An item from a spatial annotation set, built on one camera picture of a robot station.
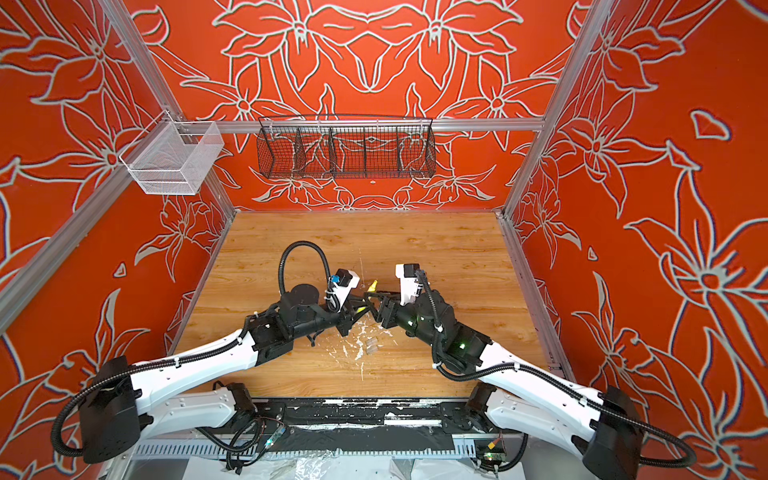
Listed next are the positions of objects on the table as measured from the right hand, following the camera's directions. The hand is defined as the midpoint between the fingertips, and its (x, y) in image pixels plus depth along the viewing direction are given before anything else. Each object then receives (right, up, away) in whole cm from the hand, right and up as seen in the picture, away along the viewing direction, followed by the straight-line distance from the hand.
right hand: (363, 296), depth 68 cm
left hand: (+2, -1, +3) cm, 4 cm away
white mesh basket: (-62, +39, +24) cm, 77 cm away
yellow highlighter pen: (+2, +2, +2) cm, 3 cm away
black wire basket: (-21, +45, +33) cm, 59 cm away
